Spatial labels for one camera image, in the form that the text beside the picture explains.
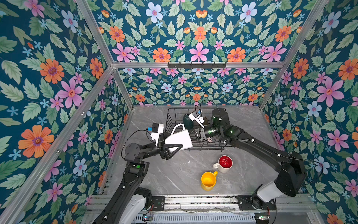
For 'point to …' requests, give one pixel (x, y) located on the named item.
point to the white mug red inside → (224, 164)
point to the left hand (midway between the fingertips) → (182, 143)
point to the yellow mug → (208, 180)
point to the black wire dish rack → (209, 145)
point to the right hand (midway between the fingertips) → (185, 138)
